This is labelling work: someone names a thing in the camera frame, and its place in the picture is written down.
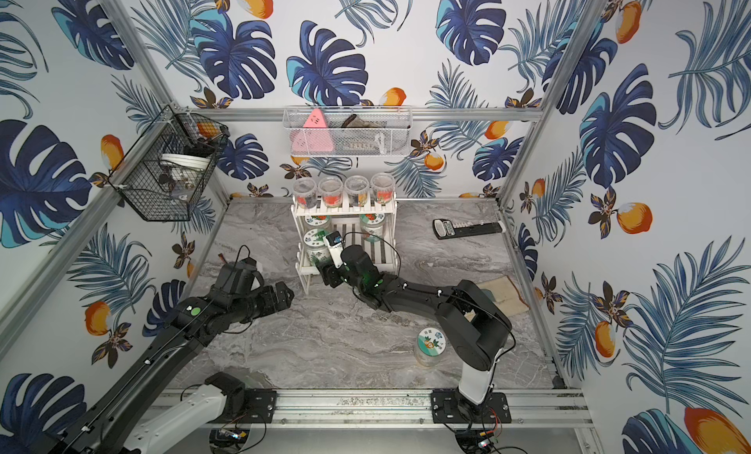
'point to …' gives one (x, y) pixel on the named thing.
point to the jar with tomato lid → (323, 222)
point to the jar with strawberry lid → (372, 223)
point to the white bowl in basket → (191, 161)
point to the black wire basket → (163, 171)
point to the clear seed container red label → (383, 187)
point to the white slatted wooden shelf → (384, 254)
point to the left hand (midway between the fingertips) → (281, 294)
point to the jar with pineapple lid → (430, 346)
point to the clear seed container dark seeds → (357, 188)
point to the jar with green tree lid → (315, 246)
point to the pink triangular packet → (314, 137)
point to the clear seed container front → (331, 189)
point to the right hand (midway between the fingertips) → (328, 256)
